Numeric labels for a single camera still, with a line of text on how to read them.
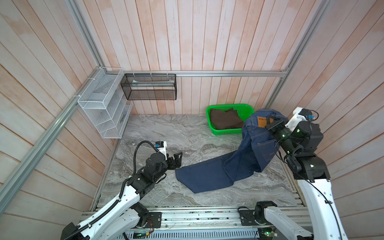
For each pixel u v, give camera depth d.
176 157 0.69
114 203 0.46
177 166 0.69
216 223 0.73
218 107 1.21
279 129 0.53
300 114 0.51
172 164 0.67
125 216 0.59
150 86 1.04
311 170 0.41
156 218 0.73
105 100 0.70
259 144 0.67
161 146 0.66
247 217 0.74
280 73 0.94
